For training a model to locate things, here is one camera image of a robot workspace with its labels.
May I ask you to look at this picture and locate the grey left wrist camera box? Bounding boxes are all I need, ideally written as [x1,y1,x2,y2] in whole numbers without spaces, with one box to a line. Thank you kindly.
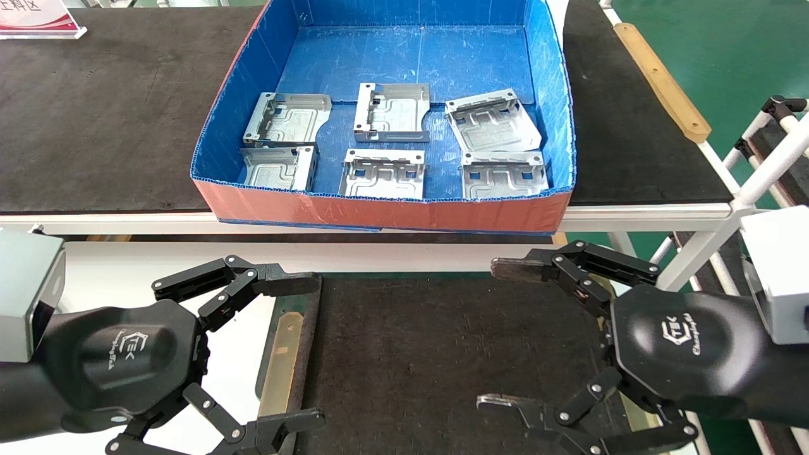
[0,228,67,365]

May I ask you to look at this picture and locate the stamped metal bracket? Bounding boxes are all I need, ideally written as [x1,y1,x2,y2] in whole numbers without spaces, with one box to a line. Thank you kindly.
[444,88,543,153]
[338,149,426,201]
[460,150,550,201]
[353,82,432,144]
[240,145,317,193]
[243,92,333,148]

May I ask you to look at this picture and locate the long tan edge strip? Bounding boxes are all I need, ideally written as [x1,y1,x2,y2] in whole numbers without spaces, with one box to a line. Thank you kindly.
[614,22,712,145]

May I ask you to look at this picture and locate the black rack shelf mat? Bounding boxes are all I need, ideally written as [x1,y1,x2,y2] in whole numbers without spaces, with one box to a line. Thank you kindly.
[749,117,809,209]

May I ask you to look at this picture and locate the red and white sign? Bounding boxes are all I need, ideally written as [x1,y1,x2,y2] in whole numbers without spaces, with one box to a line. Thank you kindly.
[0,0,88,40]

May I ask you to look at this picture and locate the white metal table frame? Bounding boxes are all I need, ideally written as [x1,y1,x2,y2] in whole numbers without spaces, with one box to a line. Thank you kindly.
[0,0,756,282]

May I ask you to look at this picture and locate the black work mat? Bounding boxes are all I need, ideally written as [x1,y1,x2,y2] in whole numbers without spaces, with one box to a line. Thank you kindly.
[294,273,636,455]

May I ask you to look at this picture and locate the white pipe rack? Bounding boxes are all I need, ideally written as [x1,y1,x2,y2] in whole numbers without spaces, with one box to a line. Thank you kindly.
[648,95,809,293]

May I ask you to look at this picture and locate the blue corrugated box orange outside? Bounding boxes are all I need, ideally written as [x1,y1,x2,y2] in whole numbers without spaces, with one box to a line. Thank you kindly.
[190,0,577,236]

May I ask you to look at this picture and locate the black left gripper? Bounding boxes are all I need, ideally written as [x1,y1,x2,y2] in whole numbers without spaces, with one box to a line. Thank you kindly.
[38,255,327,455]

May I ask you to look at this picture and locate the tan plastic strip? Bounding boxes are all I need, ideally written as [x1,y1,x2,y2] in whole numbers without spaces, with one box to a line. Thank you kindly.
[257,310,305,419]

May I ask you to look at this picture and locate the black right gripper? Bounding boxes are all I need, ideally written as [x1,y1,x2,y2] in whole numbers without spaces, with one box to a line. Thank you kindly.
[477,240,777,455]

